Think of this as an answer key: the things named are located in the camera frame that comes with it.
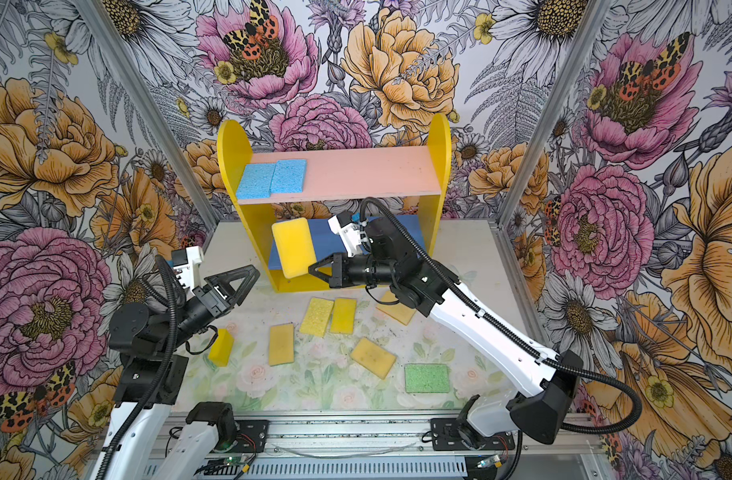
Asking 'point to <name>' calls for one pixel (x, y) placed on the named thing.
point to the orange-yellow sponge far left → (281, 344)
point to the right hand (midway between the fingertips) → (313, 280)
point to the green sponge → (426, 378)
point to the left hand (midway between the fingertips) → (262, 279)
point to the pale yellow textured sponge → (317, 317)
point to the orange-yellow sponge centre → (373, 357)
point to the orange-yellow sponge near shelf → (399, 311)
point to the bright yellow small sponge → (343, 318)
